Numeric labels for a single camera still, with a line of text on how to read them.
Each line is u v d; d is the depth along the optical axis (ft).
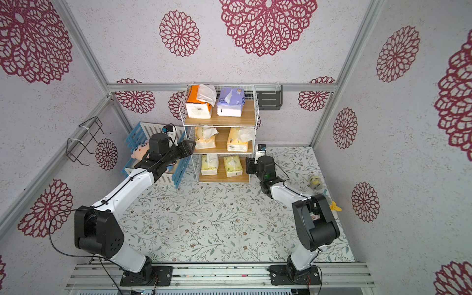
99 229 1.45
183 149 2.40
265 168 2.31
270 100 3.12
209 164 3.37
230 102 2.40
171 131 2.43
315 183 3.20
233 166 3.38
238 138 2.69
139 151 3.27
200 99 2.34
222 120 2.51
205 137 2.74
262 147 2.59
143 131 3.57
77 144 2.40
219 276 2.48
